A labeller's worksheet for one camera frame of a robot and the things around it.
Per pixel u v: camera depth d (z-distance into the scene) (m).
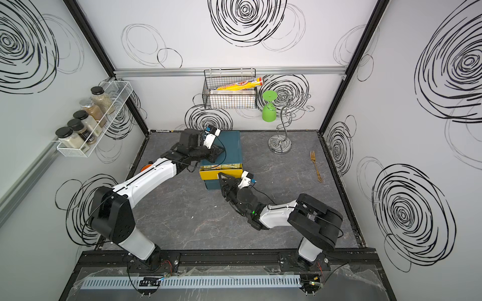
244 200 0.61
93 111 0.71
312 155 1.08
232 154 0.80
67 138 0.61
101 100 0.75
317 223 0.45
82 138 0.66
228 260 0.75
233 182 0.72
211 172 0.76
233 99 0.87
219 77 0.94
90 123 0.69
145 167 0.55
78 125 0.64
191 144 0.66
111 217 0.44
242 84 0.87
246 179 0.77
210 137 0.74
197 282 0.96
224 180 0.75
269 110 0.98
